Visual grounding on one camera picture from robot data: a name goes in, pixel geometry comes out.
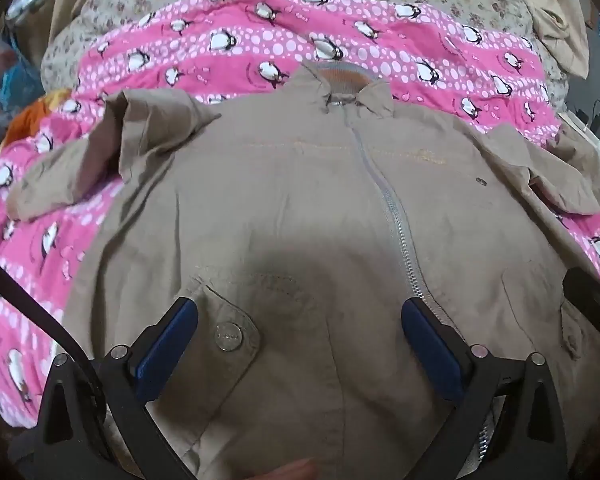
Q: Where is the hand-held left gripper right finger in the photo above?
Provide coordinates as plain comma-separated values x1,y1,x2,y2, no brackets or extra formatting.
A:
401,296,568,480

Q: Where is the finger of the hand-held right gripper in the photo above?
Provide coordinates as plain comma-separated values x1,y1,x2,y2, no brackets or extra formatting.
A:
562,267,600,356

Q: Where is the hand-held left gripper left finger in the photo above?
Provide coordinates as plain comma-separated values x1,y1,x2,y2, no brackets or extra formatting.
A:
37,297,199,480

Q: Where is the khaki zip jacket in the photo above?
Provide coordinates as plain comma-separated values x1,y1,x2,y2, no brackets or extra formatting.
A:
7,60,600,480

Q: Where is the beige hanging cloth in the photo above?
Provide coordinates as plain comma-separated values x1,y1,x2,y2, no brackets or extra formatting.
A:
490,0,593,78

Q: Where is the orange crumpled cloth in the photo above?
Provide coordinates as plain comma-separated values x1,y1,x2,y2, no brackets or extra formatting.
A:
2,89,75,147

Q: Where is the blue plastic bag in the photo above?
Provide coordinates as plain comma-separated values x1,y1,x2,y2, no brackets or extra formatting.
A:
0,52,43,106

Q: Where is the pink penguin print blanket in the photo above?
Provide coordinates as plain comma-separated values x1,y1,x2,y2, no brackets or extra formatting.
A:
0,0,600,431

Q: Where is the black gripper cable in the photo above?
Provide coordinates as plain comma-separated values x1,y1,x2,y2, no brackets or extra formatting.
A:
0,249,111,411

